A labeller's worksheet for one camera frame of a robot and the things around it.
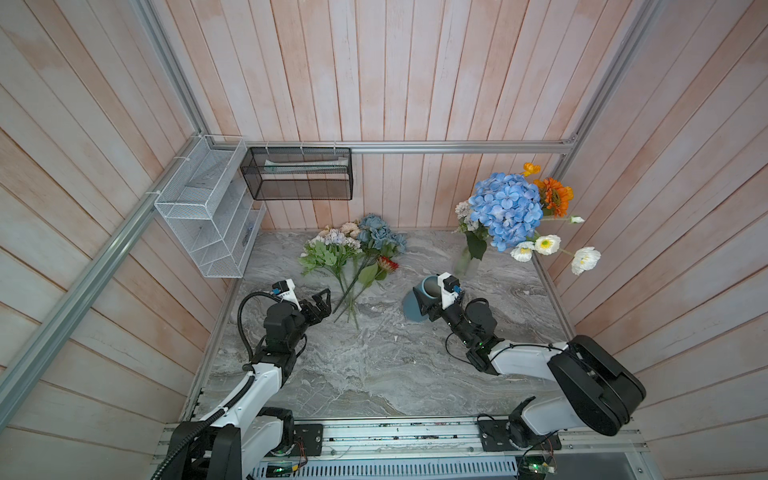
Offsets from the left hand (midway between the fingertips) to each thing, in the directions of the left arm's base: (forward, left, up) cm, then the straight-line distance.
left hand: (321, 299), depth 85 cm
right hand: (+3, -30, +5) cm, 31 cm away
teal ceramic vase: (-1, -31, +8) cm, 32 cm away
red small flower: (+18, -17, -10) cm, 27 cm away
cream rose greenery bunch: (+22, -1, -4) cm, 23 cm away
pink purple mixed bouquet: (+18, -43, +13) cm, 48 cm away
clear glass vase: (+18, -46, -6) cm, 50 cm away
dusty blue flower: (+27, -16, -4) cm, 32 cm away
